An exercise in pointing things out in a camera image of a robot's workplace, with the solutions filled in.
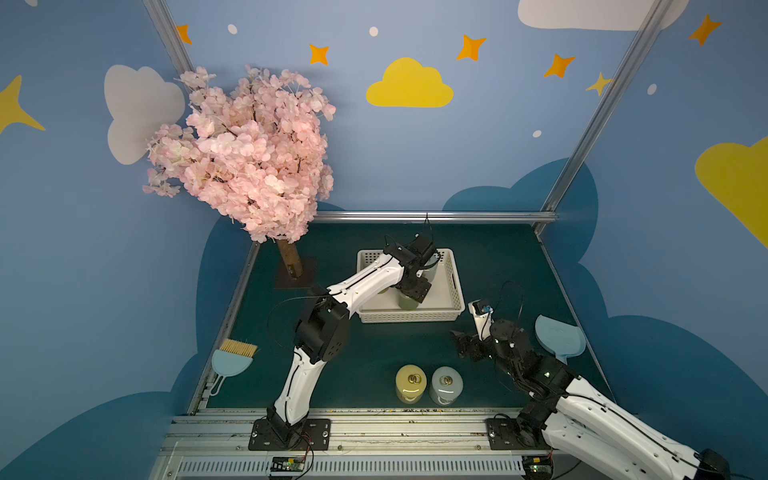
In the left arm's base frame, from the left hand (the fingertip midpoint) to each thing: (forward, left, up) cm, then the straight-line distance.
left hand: (411, 284), depth 92 cm
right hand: (-14, -16, +4) cm, 22 cm away
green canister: (-3, +1, -6) cm, 7 cm away
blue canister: (-29, -8, -2) cm, 31 cm away
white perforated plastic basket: (+1, -12, -12) cm, 17 cm away
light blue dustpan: (-13, -47, -10) cm, 50 cm away
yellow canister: (-29, +1, -2) cm, 29 cm away
